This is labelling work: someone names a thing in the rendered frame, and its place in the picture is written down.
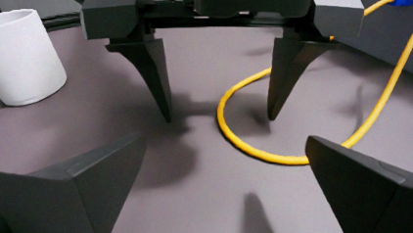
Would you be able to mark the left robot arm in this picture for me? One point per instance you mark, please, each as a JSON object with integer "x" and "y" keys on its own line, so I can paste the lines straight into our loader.
{"x": 228, "y": 8}

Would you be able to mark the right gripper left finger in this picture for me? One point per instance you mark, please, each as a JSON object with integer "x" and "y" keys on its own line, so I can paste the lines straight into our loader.
{"x": 84, "y": 194}

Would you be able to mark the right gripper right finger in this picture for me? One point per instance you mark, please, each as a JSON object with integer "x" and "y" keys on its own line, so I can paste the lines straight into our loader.
{"x": 366, "y": 195}

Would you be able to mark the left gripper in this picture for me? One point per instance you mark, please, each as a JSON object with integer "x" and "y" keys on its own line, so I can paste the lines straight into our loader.
{"x": 130, "y": 26}

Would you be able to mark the white mug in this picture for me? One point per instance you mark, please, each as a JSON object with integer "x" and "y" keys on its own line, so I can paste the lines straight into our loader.
{"x": 30, "y": 69}

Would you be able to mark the yellow patch cord with blue plugs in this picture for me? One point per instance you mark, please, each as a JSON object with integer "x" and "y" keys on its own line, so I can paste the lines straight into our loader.
{"x": 352, "y": 140}

